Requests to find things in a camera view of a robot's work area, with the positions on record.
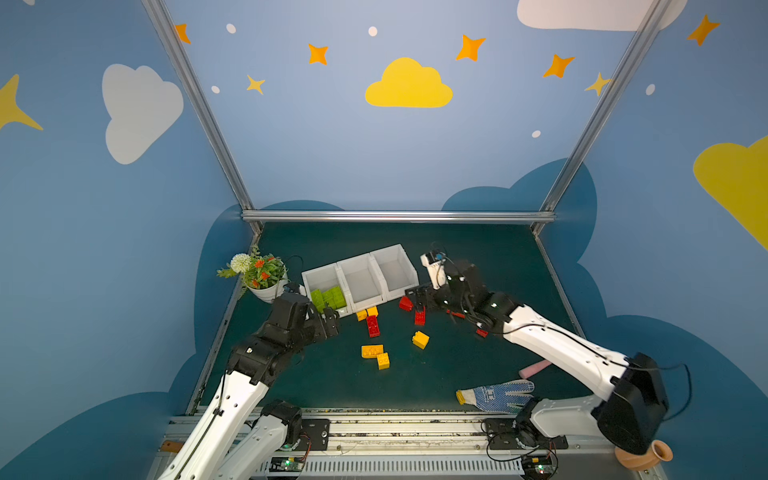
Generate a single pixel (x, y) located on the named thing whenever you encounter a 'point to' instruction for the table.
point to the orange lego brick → (371, 351)
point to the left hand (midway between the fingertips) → (327, 319)
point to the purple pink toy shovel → (527, 372)
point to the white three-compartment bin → (366, 279)
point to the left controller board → (287, 464)
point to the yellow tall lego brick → (420, 339)
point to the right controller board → (537, 467)
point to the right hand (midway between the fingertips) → (417, 283)
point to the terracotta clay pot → (659, 452)
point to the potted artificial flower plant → (264, 277)
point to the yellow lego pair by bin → (362, 315)
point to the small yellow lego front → (383, 361)
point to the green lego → (334, 297)
